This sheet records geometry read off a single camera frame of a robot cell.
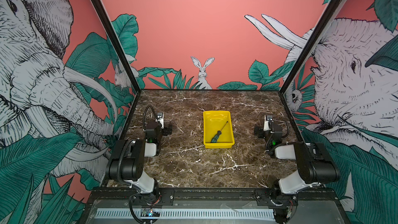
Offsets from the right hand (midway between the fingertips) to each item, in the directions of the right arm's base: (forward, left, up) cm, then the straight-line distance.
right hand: (262, 121), depth 95 cm
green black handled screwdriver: (-11, +30, -4) cm, 32 cm away
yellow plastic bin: (+3, +31, -6) cm, 31 cm away
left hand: (0, +63, +2) cm, 63 cm away
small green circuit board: (-48, +61, -6) cm, 78 cm away
